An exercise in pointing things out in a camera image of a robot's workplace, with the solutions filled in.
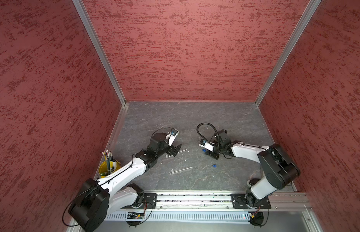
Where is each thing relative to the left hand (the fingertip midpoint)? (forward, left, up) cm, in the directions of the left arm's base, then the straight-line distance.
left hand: (174, 141), depth 84 cm
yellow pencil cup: (-16, +38, -3) cm, 41 cm away
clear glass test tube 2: (-13, -4, -12) cm, 18 cm away
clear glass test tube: (-10, +2, +3) cm, 11 cm away
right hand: (0, -22, -13) cm, 25 cm away
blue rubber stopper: (0, -19, -11) cm, 22 cm away
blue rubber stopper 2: (-10, -25, -12) cm, 30 cm away
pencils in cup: (-14, +33, +1) cm, 36 cm away
